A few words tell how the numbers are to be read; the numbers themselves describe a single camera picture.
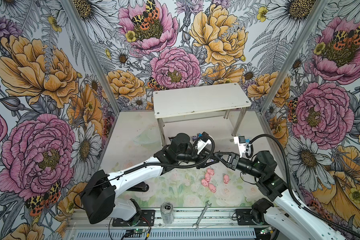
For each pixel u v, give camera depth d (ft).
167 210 2.12
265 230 2.35
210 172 2.86
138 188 2.65
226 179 2.79
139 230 2.34
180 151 1.93
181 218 2.50
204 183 2.73
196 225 2.36
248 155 2.11
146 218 2.41
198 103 2.55
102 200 1.32
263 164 1.76
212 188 2.71
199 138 2.01
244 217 2.43
